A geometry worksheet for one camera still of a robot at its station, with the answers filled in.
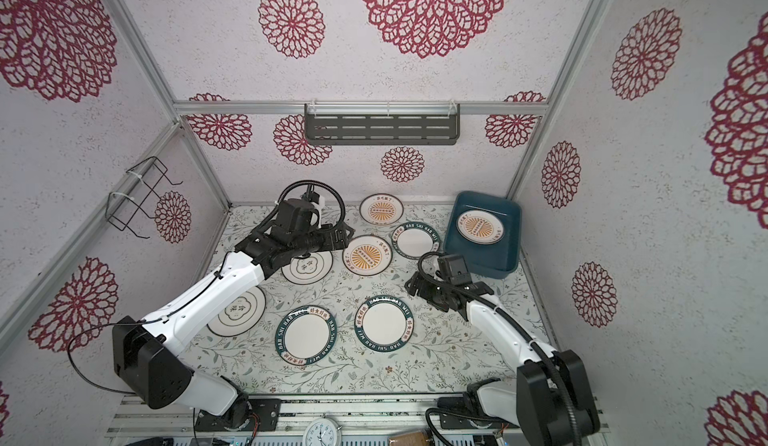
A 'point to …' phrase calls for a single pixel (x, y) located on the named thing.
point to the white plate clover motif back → (309, 269)
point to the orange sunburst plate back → (381, 209)
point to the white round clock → (323, 432)
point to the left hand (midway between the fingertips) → (339, 237)
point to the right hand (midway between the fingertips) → (415, 285)
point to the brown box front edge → (423, 438)
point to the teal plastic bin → (495, 261)
